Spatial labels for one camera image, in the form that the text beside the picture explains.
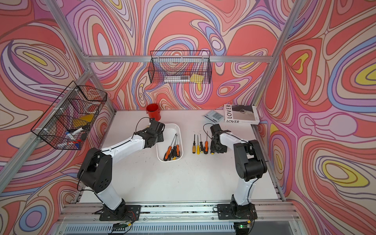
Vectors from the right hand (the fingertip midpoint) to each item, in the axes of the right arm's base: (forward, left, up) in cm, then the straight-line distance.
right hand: (218, 153), depth 96 cm
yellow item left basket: (+1, +71, +35) cm, 79 cm away
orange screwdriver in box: (-4, +34, +5) cm, 35 cm away
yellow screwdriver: (+4, +14, +2) cm, 14 cm away
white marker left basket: (-2, +70, +33) cm, 77 cm away
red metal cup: (+30, +45, +11) cm, 55 cm away
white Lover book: (+30, -24, +5) cm, 39 cm away
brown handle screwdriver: (+3, +16, +2) cm, 17 cm away
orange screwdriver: (+2, +27, +5) cm, 28 cm away
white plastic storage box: (+10, +33, +9) cm, 36 cm away
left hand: (+8, +38, +11) cm, 41 cm away
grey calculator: (+32, -1, +2) cm, 32 cm away
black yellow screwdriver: (+4, +11, +3) cm, 12 cm away
